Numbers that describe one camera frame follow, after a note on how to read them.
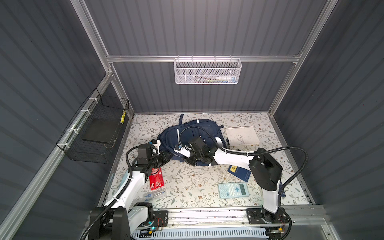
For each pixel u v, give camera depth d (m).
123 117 0.84
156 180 0.91
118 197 0.45
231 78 0.89
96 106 0.77
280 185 0.56
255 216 0.73
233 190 0.81
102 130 0.71
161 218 0.72
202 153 0.69
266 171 0.50
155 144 0.78
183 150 0.75
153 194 0.81
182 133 1.02
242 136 1.05
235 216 0.75
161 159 0.74
